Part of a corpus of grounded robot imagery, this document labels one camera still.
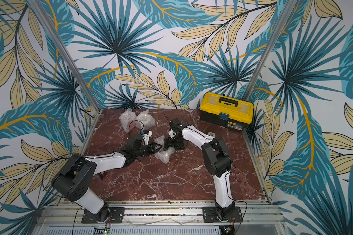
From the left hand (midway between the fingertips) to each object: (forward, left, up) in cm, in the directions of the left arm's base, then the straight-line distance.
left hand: (162, 148), depth 88 cm
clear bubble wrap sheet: (+24, +27, -1) cm, 36 cm away
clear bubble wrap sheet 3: (-4, -2, -1) cm, 5 cm away
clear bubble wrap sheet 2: (+23, +15, -2) cm, 27 cm away
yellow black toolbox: (+26, -44, +6) cm, 51 cm away
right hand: (+3, -4, -5) cm, 7 cm away
